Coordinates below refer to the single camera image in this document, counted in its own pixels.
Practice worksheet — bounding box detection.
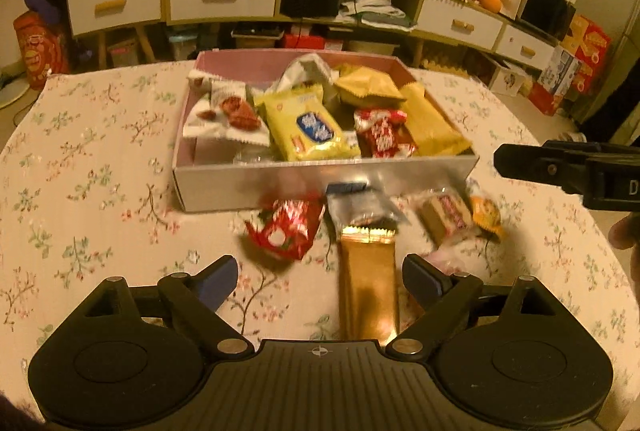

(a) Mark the large yellow packet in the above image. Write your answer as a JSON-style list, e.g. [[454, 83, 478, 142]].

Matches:
[[399, 81, 473, 157]]

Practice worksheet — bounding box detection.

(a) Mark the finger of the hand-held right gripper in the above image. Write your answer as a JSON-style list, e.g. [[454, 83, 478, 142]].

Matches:
[[492, 140, 640, 197]]

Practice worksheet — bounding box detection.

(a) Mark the clear biscuit packet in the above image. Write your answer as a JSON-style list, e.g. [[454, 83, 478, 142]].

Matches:
[[416, 190, 476, 248]]

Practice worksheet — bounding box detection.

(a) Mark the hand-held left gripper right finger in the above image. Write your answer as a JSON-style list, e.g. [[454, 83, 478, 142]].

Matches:
[[386, 253, 562, 356]]

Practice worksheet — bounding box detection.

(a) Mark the plain yellow packet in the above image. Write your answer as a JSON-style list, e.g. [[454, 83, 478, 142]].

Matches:
[[334, 66, 407, 108]]

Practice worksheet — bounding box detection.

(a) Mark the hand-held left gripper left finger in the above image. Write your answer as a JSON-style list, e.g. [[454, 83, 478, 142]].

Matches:
[[81, 254, 254, 357]]

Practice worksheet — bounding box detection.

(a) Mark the red printed bag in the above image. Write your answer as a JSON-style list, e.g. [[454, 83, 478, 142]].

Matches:
[[12, 10, 71, 89]]

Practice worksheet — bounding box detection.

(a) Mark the red white candy packet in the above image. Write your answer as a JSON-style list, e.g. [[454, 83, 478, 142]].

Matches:
[[366, 128, 419, 158], [354, 107, 409, 135]]

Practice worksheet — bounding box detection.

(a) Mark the white packet red dates print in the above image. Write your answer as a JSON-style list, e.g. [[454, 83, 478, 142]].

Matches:
[[182, 78, 271, 147]]

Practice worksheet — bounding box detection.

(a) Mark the person's right hand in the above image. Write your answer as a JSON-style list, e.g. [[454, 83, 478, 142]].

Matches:
[[607, 215, 640, 253]]

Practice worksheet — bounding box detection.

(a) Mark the yellow egg tray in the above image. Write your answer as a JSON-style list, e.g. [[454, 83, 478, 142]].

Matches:
[[420, 56, 476, 73]]

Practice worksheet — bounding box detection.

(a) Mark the silver box pink inside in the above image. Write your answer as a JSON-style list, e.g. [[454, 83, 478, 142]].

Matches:
[[172, 50, 481, 213]]

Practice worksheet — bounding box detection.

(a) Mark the yellow packet blue label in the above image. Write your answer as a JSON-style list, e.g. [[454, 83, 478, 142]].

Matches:
[[252, 84, 362, 162]]

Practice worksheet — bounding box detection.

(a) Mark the white packet black print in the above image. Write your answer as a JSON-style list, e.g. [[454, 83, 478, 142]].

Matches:
[[270, 52, 340, 95]]

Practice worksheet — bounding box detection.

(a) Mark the small red box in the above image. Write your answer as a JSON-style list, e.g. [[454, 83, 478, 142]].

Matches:
[[527, 84, 565, 117]]

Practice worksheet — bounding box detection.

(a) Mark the gold bar packet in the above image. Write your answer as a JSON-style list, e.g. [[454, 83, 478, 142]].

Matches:
[[336, 226, 402, 345]]

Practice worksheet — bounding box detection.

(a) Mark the red packet white flower print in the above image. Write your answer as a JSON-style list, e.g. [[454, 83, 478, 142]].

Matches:
[[244, 198, 327, 263]]

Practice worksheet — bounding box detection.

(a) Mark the low wooden cabinet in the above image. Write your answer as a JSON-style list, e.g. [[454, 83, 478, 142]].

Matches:
[[276, 0, 558, 73]]

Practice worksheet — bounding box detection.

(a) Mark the black microwave oven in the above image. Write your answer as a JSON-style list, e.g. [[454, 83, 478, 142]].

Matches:
[[517, 0, 577, 41]]

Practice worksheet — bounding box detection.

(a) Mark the silver blue packet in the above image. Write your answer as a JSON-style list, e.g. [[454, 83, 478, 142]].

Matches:
[[325, 181, 409, 233]]

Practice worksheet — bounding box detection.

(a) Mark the folded clothes pile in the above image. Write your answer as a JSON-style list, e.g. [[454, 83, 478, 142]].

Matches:
[[340, 0, 418, 31]]

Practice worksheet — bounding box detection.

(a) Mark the orange candy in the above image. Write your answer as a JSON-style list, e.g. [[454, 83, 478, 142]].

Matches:
[[467, 194, 504, 239]]

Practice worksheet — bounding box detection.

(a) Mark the blue white printed box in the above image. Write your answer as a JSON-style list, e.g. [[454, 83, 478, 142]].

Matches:
[[541, 45, 583, 98]]

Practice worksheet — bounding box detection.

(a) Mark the red yellow printed box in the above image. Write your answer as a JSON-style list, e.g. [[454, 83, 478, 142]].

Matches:
[[562, 14, 612, 93]]

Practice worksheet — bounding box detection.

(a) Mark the white printed cardboard box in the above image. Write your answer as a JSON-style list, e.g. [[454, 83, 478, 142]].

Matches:
[[487, 58, 533, 97]]

